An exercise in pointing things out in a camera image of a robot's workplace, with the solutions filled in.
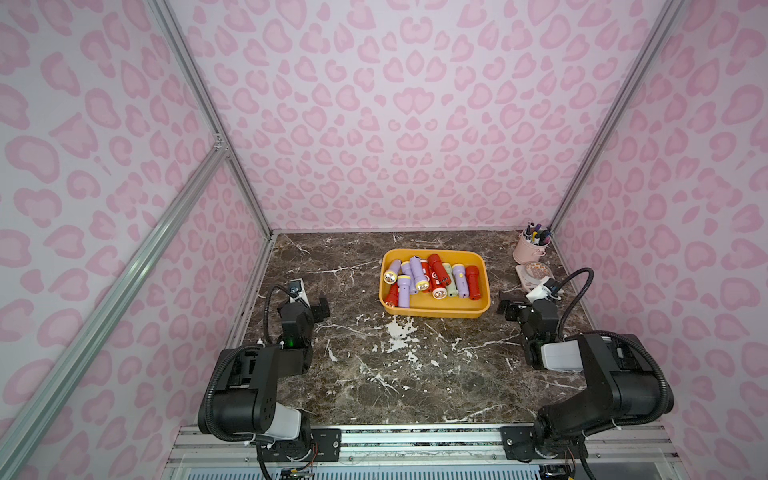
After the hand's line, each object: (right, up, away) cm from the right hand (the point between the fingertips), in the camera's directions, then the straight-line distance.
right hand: (518, 290), depth 93 cm
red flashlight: (-23, +4, +8) cm, 25 cm away
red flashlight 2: (-12, +2, +8) cm, 14 cm away
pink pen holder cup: (+8, +11, +11) cm, 18 cm away
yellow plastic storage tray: (-29, -6, +7) cm, 31 cm away
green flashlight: (-20, 0, +5) cm, 20 cm away
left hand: (-65, 0, -1) cm, 65 cm away
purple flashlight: (-34, +6, +11) cm, 37 cm away
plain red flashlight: (-39, -2, +5) cm, 39 cm away
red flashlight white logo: (-28, +5, +10) cm, 30 cm away
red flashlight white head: (-24, +1, +5) cm, 25 cm away
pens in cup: (+9, +18, +8) cm, 21 cm away
